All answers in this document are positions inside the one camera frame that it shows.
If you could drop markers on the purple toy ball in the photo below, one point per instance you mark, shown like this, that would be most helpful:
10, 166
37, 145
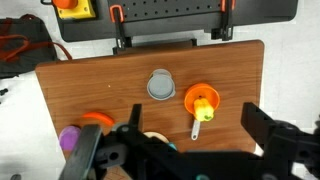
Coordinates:
69, 137

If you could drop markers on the white bowl teal band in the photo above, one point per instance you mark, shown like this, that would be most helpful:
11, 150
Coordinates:
156, 135

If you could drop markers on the orange toy carrot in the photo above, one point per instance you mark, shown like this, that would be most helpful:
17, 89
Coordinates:
99, 117

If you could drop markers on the tin can yellow green label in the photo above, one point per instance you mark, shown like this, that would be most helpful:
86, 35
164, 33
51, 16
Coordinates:
161, 86

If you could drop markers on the black perforated breadboard table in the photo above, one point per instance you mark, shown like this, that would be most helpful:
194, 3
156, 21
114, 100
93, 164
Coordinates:
180, 18

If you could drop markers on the yellow toy pepper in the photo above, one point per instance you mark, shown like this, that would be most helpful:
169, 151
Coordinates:
203, 110

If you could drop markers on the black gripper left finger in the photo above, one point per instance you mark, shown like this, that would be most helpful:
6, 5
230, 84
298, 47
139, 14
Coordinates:
81, 150

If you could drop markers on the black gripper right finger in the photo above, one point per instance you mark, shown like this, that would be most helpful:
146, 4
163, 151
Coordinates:
255, 120

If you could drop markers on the orange plate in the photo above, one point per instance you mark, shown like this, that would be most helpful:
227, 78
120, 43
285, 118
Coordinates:
201, 96

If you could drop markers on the yellow emergency stop red button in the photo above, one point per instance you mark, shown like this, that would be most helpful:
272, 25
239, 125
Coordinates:
71, 8

